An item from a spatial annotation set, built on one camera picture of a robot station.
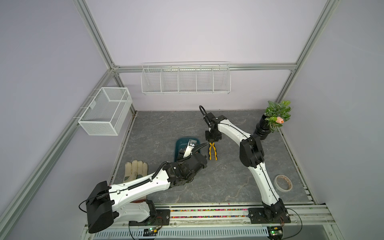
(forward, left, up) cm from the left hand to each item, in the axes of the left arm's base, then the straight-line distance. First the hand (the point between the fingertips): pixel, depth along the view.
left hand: (189, 152), depth 77 cm
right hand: (+19, -15, -17) cm, 29 cm away
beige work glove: (0, +34, -18) cm, 38 cm away
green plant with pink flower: (+17, -51, +7) cm, 55 cm away
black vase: (+18, -49, -8) cm, 53 cm away
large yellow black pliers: (+13, -16, -16) cm, 26 cm away
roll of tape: (-13, -53, -18) cm, 57 cm away
